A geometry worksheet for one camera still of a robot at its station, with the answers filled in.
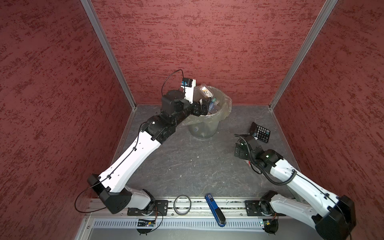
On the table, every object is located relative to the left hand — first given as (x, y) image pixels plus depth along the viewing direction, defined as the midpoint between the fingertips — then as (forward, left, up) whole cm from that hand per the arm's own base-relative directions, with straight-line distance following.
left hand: (201, 100), depth 64 cm
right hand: (-10, -24, -30) cm, 40 cm away
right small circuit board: (-42, -35, -44) cm, 70 cm away
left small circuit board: (-41, +27, -45) cm, 67 cm away
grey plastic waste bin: (+8, -5, -36) cm, 38 cm away
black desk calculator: (+11, -43, -41) cm, 61 cm away
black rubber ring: (-32, +5, -42) cm, 53 cm away
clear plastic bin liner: (+4, -7, -19) cm, 20 cm away
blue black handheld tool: (-37, -9, -39) cm, 54 cm away
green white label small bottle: (+23, -2, -15) cm, 28 cm away
